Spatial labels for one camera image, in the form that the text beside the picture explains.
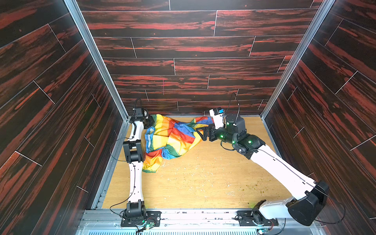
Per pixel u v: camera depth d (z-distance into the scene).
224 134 0.60
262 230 0.71
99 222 0.73
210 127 0.63
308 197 0.38
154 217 0.74
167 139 0.98
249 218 0.72
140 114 0.96
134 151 0.74
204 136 0.63
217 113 0.61
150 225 0.70
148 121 1.02
